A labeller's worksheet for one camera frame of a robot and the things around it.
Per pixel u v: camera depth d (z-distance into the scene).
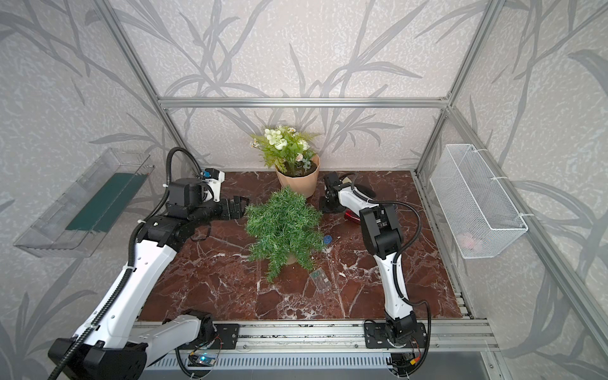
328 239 0.81
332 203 0.80
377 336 0.73
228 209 0.64
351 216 1.00
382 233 0.60
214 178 0.63
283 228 0.69
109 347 0.37
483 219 0.60
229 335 0.74
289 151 0.93
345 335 0.76
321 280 0.85
